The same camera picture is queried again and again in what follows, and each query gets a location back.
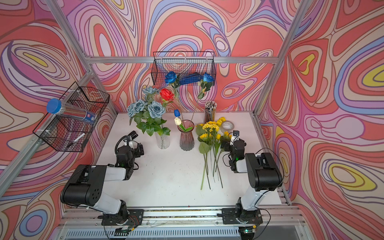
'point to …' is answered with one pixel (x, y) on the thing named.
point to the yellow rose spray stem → (220, 121)
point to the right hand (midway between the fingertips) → (230, 140)
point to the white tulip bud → (178, 121)
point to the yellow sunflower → (225, 141)
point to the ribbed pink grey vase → (187, 141)
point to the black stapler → (133, 134)
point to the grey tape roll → (227, 126)
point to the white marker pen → (74, 140)
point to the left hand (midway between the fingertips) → (134, 144)
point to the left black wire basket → (61, 133)
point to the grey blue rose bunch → (147, 114)
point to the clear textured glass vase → (163, 141)
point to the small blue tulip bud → (177, 113)
